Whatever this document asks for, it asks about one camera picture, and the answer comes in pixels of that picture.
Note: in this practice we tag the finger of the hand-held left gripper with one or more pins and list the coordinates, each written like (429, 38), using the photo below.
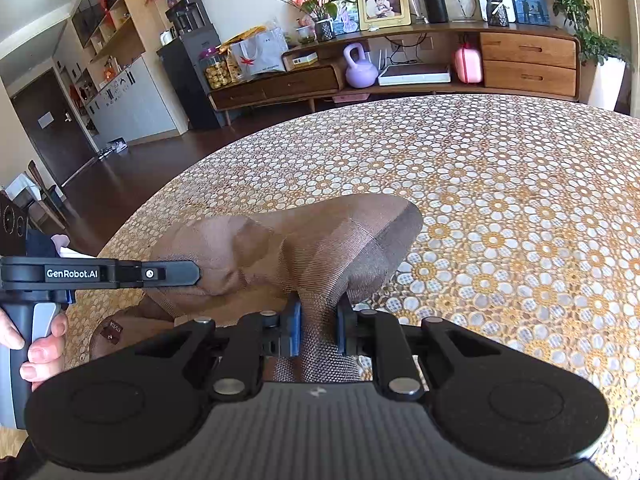
(170, 274)

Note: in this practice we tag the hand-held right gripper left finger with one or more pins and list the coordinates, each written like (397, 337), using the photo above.
(296, 330)

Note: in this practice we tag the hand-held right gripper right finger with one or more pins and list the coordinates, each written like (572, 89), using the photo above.
(342, 330)

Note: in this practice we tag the grey brown sweater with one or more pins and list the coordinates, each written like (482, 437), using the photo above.
(300, 240)

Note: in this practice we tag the person's left hand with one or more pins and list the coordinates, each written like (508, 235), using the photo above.
(47, 347)

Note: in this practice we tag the wooden chair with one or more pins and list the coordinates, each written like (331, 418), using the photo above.
(47, 195)

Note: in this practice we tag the small framed picture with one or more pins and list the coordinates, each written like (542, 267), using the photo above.
(114, 149)

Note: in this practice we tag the brown door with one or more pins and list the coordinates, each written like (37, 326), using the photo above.
(50, 130)

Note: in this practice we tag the jar of gold chocolates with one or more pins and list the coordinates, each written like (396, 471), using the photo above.
(216, 72)

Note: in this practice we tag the orange snack bag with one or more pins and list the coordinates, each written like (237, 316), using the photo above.
(234, 69)

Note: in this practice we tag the white shopping bag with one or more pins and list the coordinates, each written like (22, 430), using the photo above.
(260, 57)

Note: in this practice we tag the white kettle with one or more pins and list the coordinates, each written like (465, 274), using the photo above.
(166, 38)

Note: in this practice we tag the yellow gift bag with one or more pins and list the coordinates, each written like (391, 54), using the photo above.
(242, 35)

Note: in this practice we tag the small yellow white box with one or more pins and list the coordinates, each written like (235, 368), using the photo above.
(305, 59)

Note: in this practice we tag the purple kettlebell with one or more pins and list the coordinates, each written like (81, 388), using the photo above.
(361, 74)

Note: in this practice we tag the black tea machine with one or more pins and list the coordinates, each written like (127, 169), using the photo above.
(186, 15)

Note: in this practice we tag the white flat set-top box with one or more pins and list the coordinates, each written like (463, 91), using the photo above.
(414, 76)

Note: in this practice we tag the white router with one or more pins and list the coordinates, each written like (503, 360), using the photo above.
(384, 59)

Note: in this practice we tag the glass teapot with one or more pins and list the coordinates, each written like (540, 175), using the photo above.
(306, 35)

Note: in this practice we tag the pink flower potted plant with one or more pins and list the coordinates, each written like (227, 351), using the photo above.
(325, 30)

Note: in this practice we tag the small pink suitcase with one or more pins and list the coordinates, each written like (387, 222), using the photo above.
(468, 65)

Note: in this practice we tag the small portrait photo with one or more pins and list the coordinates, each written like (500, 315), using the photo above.
(346, 15)

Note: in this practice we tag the wooden television cabinet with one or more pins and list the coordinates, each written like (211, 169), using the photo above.
(525, 50)

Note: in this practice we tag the black cylinder speaker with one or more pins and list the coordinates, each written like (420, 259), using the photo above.
(435, 6)

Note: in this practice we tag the blue framed picture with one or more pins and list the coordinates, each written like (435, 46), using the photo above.
(530, 2)

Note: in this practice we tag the potted green tree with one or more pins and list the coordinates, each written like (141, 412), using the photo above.
(570, 2)

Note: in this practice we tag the white wooden wall cabinet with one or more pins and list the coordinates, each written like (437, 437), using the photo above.
(135, 105)

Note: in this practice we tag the yellow photo frame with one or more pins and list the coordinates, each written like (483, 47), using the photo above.
(384, 7)

